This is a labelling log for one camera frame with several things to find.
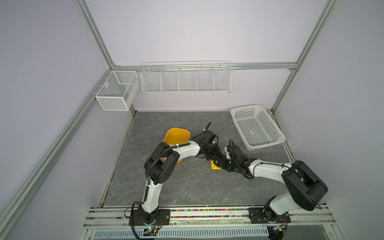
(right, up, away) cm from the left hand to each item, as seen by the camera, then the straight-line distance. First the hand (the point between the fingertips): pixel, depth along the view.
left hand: (224, 157), depth 89 cm
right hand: (-5, -4, 0) cm, 7 cm away
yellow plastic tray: (-32, +12, +15) cm, 37 cm away
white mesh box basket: (-69, +41, +9) cm, 81 cm away
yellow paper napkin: (-7, -5, -1) cm, 9 cm away
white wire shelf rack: (-24, +51, +10) cm, 57 cm away
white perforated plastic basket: (+28, +17, +20) cm, 38 cm away
